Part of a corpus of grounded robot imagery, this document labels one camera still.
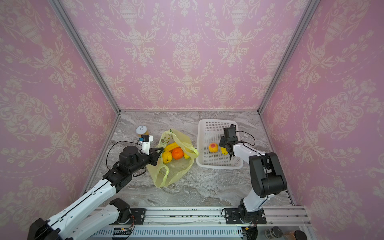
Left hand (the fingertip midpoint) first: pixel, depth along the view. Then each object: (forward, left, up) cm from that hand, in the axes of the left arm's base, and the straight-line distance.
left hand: (164, 150), depth 76 cm
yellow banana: (+10, 0, -14) cm, 17 cm away
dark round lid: (-33, -60, -9) cm, 69 cm away
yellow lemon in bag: (+3, +1, -14) cm, 15 cm away
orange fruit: (+6, -5, -13) cm, 15 cm away
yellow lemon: (+7, -34, -12) cm, 36 cm away
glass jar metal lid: (-33, -50, -9) cm, 60 cm away
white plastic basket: (+7, -26, -18) cm, 33 cm away
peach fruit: (+10, -27, -13) cm, 31 cm away
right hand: (+16, -36, -13) cm, 42 cm away
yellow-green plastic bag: (-14, -4, +5) cm, 16 cm away
